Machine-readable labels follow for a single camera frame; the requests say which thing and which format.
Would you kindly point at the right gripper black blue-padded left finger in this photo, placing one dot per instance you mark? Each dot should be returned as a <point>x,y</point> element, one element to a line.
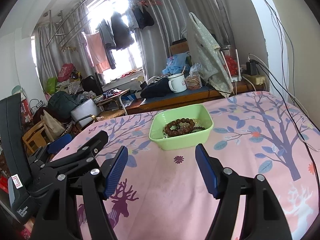
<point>58,216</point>

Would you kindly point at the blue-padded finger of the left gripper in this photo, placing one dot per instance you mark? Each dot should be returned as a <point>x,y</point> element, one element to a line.
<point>56,146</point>

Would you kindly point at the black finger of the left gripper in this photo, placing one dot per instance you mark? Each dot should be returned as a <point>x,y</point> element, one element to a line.
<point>77,152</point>

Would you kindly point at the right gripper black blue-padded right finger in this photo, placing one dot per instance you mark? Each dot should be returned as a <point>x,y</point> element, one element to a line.
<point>263,217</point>

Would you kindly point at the small wooden chair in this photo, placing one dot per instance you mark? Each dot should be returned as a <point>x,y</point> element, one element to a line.
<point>36,137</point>

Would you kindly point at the dark green bag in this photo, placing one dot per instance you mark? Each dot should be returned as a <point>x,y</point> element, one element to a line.
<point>62,104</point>

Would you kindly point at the bright green bag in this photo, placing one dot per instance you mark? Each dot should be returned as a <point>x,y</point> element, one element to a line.
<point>51,85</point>

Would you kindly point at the small folding wooden table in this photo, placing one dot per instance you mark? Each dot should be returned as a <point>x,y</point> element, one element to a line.
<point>117,99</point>

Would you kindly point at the red plastic bag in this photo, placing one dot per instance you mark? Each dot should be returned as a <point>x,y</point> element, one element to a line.
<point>65,72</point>

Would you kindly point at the pink tree-print bed sheet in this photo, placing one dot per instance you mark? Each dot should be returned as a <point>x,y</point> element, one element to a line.
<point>162,194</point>

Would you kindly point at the grey curtain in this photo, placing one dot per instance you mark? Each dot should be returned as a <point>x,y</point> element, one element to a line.
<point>61,41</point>

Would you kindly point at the green plastic tray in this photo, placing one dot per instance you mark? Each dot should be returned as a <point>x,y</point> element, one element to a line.
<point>181,127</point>

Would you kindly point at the pink hanging garment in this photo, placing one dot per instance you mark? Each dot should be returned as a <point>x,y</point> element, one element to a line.
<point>97,52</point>

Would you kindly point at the dark navy bundled clothing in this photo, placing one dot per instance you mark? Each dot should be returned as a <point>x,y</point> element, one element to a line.
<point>159,89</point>

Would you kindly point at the wooden desk blue top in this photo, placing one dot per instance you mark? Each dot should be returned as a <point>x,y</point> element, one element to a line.
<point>174,100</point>

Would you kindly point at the white enamel mug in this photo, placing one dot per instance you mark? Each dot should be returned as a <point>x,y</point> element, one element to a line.
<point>177,83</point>

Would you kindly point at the dark hanging jacket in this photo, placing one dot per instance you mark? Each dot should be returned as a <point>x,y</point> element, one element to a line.
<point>121,33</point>

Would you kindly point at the grey hanging shirt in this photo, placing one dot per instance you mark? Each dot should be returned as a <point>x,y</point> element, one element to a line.
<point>108,42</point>

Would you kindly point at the light blue crumpled cloth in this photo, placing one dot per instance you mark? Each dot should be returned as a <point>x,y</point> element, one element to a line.
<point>177,63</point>

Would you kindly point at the plastic bag of snacks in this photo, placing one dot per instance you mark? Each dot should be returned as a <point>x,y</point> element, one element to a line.
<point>193,80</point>

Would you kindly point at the beige power strip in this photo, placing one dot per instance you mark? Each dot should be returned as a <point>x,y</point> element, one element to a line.
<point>255,79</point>

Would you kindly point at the cardboard box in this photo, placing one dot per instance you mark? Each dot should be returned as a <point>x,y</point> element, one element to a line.
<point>179,48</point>

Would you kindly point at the dark hanging top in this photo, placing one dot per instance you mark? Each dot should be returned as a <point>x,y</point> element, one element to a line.
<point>143,17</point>

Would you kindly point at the black power adapter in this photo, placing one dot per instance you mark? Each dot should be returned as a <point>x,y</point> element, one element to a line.
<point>251,67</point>

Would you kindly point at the green floral cloth cover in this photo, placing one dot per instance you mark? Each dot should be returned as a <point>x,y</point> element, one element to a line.
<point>205,50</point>

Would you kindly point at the blender with red contents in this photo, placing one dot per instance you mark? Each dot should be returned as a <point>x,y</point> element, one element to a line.
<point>231,62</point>

